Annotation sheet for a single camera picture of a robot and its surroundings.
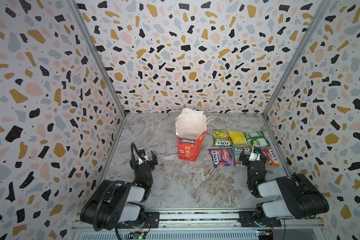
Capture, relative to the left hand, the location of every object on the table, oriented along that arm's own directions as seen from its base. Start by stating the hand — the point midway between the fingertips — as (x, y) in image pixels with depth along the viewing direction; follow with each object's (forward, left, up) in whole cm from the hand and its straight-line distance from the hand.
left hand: (144, 153), depth 86 cm
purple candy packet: (+2, -47, -8) cm, 48 cm away
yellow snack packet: (+14, -59, -5) cm, 61 cm away
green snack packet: (+15, -73, -8) cm, 75 cm away
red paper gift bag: (+21, -27, -2) cm, 34 cm away
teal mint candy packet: (+5, -57, -8) cm, 57 cm away
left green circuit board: (-38, -2, -11) cm, 39 cm away
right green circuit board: (-39, -62, -12) cm, 74 cm away
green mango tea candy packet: (+16, -49, -8) cm, 52 cm away
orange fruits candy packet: (-1, -77, -8) cm, 78 cm away
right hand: (+1, -64, +1) cm, 64 cm away
